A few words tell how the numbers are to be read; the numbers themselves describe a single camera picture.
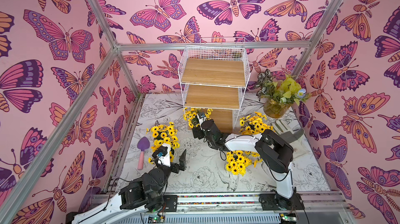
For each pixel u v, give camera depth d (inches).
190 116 34.4
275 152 19.8
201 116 31.4
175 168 24.1
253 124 33.6
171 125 34.7
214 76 28.4
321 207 29.1
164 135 33.6
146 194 20.3
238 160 28.7
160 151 22.4
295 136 37.3
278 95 35.5
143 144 36.4
